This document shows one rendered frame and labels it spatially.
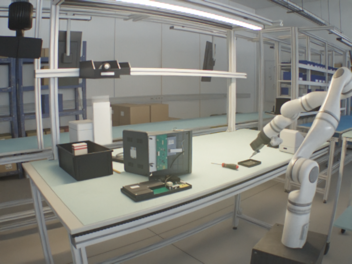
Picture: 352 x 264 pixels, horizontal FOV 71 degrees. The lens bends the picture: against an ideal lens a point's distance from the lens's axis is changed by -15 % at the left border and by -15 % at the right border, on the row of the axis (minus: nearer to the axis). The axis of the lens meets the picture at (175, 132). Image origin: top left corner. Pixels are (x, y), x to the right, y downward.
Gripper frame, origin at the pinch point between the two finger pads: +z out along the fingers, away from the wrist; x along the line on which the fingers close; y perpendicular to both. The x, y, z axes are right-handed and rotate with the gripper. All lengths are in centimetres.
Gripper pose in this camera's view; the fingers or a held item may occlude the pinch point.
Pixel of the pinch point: (250, 157)
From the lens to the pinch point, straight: 152.8
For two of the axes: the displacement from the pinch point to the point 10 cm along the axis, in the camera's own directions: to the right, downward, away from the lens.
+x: -7.8, 1.1, -6.2
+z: -4.5, 6.0, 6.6
